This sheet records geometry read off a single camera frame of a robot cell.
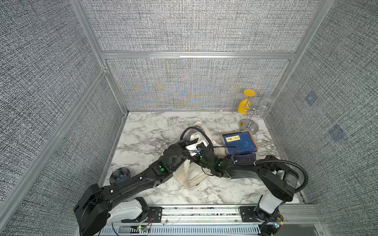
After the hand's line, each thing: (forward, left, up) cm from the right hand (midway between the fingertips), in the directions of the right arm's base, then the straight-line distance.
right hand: (189, 151), depth 86 cm
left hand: (-1, -5, +17) cm, 18 cm away
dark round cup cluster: (-12, +40, -6) cm, 42 cm away
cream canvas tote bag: (-11, 0, -9) cm, 14 cm away
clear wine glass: (+25, -50, +4) cm, 56 cm away
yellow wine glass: (+34, -40, +4) cm, 53 cm away
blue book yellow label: (+7, -32, -3) cm, 33 cm away
